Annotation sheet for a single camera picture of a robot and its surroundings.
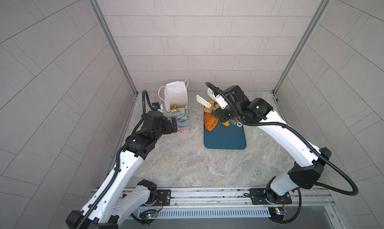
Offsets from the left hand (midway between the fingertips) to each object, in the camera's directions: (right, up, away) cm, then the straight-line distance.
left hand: (172, 118), depth 73 cm
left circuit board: (-7, -41, -9) cm, 42 cm away
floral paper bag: (-2, +13, +20) cm, 24 cm away
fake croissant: (+19, +8, -6) cm, 22 cm away
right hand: (+22, +4, -1) cm, 23 cm away
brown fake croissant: (+21, -4, +22) cm, 30 cm away
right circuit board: (+49, -43, -5) cm, 66 cm away
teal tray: (+28, -14, +19) cm, 36 cm away
